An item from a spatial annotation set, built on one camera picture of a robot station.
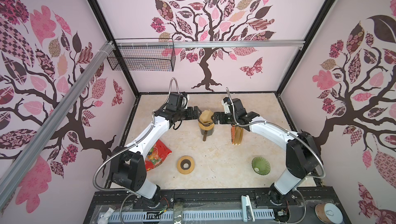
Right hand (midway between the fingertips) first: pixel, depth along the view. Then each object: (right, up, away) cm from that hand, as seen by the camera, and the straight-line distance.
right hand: (218, 114), depth 89 cm
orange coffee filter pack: (+11, -12, +1) cm, 17 cm away
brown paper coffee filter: (-7, -1, +1) cm, 7 cm away
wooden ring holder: (-20, -26, -3) cm, 33 cm away
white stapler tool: (+11, -43, -20) cm, 49 cm away
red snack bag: (-35, -22, -4) cm, 42 cm away
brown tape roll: (+45, -41, -24) cm, 66 cm away
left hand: (-14, 0, -4) cm, 14 cm away
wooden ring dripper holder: (-8, -5, -2) cm, 9 cm away
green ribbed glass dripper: (+22, -27, -9) cm, 36 cm away
